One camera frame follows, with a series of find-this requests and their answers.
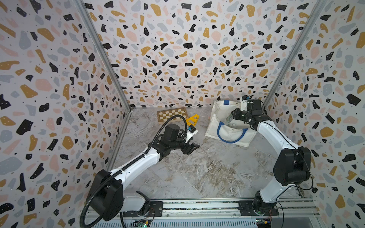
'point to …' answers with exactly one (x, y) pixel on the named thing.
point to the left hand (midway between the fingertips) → (196, 141)
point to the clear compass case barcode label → (229, 118)
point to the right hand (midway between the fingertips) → (233, 110)
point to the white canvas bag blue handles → (239, 133)
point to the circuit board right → (264, 223)
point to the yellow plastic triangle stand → (193, 120)
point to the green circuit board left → (141, 223)
